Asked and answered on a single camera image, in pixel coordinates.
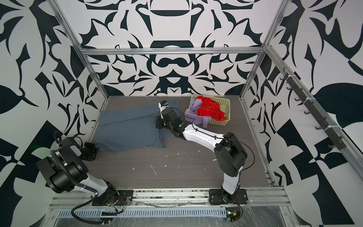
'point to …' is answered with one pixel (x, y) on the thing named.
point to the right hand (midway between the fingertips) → (156, 117)
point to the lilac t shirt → (191, 114)
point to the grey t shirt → (133, 127)
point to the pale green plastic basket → (225, 104)
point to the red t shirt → (209, 107)
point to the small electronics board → (233, 213)
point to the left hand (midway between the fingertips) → (98, 145)
